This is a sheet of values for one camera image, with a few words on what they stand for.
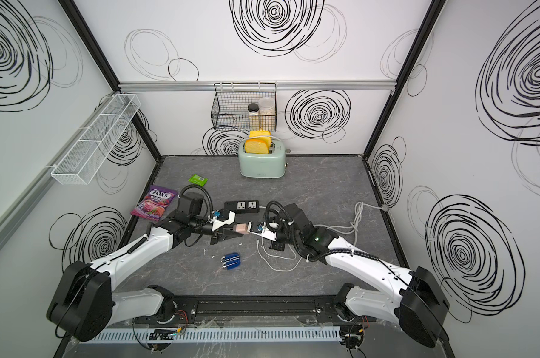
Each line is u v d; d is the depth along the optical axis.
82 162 0.72
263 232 0.62
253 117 0.85
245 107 0.89
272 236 0.65
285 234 0.64
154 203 0.99
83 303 0.40
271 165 1.07
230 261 0.82
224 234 0.70
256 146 0.96
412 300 0.40
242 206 0.97
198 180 1.08
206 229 0.68
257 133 1.01
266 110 0.85
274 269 0.83
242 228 0.72
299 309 0.76
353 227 0.91
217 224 0.67
